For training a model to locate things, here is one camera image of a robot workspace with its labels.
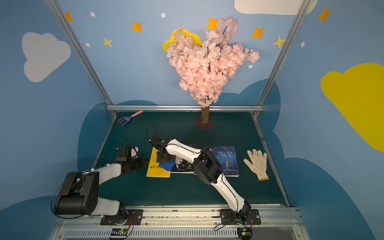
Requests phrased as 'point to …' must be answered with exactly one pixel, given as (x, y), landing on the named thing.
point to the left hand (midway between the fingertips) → (150, 158)
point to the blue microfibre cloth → (168, 165)
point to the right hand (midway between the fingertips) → (166, 159)
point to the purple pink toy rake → (126, 119)
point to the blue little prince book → (227, 156)
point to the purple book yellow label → (195, 172)
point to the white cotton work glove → (258, 164)
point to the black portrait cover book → (182, 166)
